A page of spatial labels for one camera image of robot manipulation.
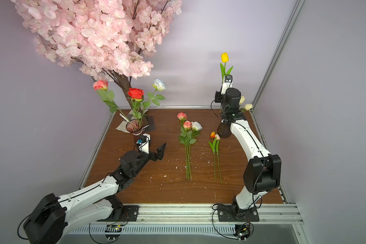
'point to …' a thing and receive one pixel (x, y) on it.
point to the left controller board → (113, 232)
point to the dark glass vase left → (134, 126)
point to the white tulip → (248, 107)
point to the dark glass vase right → (224, 130)
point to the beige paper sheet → (122, 126)
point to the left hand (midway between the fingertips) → (160, 141)
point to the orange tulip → (213, 147)
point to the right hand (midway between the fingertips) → (225, 82)
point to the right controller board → (242, 231)
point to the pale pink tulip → (217, 139)
